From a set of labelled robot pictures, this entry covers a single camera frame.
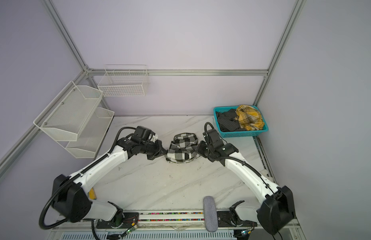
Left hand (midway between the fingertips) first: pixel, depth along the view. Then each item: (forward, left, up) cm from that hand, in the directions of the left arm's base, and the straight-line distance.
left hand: (167, 153), depth 78 cm
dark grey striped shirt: (+32, -39, -9) cm, 51 cm away
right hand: (+3, -16, 0) cm, 16 cm away
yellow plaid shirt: (+32, -54, -6) cm, 64 cm away
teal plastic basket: (+22, -46, -11) cm, 53 cm away
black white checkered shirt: (+13, -8, -16) cm, 22 cm away
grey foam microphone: (-26, -23, -15) cm, 37 cm away
